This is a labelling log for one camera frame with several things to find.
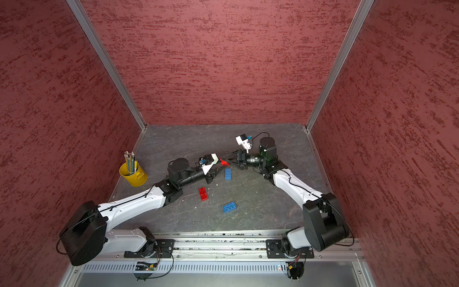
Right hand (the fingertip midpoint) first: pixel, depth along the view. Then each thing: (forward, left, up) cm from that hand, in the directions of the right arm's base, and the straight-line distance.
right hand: (223, 164), depth 73 cm
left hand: (+1, 0, -2) cm, 2 cm away
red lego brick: (-1, 0, +3) cm, 3 cm away
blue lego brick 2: (-9, -1, -24) cm, 26 cm away
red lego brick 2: (-2, +12, -24) cm, 27 cm away
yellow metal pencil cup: (+3, +45, -17) cm, 48 cm away
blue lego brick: (+9, -1, -23) cm, 25 cm away
